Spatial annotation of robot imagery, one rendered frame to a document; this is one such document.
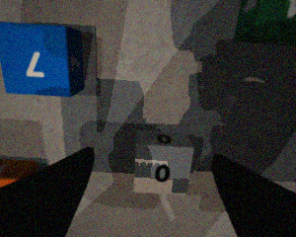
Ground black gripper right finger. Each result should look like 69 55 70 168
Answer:
211 154 296 237

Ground orange block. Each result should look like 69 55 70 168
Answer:
0 159 38 188

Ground blue block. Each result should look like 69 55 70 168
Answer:
0 22 84 97

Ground green block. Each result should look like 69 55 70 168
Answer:
234 0 296 45

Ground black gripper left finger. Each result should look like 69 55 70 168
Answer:
0 147 95 237

